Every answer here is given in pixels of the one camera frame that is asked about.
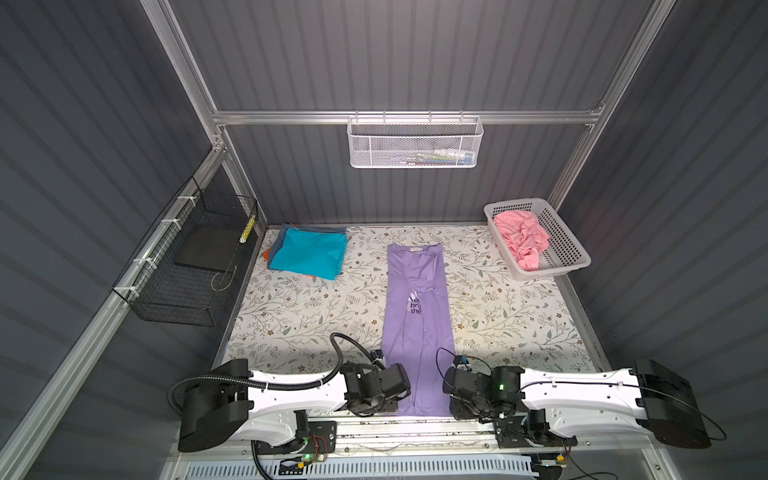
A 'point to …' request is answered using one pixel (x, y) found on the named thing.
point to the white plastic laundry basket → (562, 252)
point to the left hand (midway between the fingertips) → (396, 405)
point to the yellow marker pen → (249, 226)
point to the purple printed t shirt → (416, 326)
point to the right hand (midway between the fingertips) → (453, 416)
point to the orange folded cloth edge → (266, 254)
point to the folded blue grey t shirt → (280, 238)
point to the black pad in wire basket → (210, 247)
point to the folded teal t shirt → (317, 253)
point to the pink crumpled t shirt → (524, 236)
